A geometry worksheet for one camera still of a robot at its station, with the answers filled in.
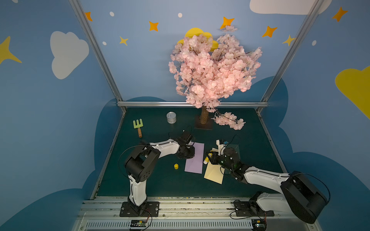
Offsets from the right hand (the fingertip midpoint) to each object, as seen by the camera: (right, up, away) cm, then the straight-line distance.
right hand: (209, 151), depth 87 cm
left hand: (-9, -4, +7) cm, 12 cm away
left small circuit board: (-38, -34, -15) cm, 53 cm away
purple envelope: (-8, -10, +5) cm, 14 cm away
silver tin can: (-26, +22, +24) cm, 41 cm away
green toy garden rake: (-52, +15, +24) cm, 59 cm away
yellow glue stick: (-2, -5, -1) cm, 6 cm away
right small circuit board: (+24, -35, -14) cm, 45 cm away
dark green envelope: (+21, 0, +12) cm, 24 cm away
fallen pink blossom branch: (+11, +20, -3) cm, 23 cm away
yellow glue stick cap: (-20, -10, +2) cm, 23 cm away
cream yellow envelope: (+4, -14, +2) cm, 15 cm away
